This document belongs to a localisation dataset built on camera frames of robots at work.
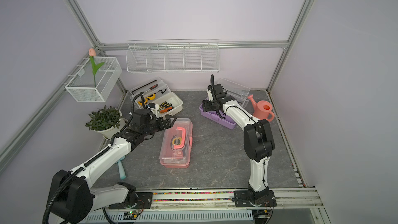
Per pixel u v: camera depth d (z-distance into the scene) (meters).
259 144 0.51
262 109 0.94
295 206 0.74
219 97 0.73
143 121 0.65
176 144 0.82
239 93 1.04
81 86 0.74
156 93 1.09
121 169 0.81
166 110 1.05
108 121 0.83
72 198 0.40
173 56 1.00
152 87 1.08
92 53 0.85
